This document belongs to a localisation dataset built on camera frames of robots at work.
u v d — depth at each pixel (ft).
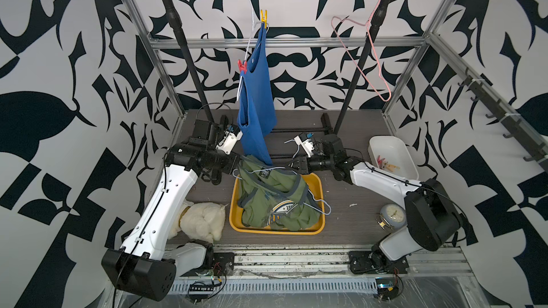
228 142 2.16
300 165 2.45
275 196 2.61
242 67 1.79
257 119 2.39
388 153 3.40
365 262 2.44
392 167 3.25
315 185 2.98
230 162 2.10
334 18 2.53
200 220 2.40
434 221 1.45
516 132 1.80
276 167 2.65
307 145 2.50
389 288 2.34
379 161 3.25
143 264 1.20
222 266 2.42
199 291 2.39
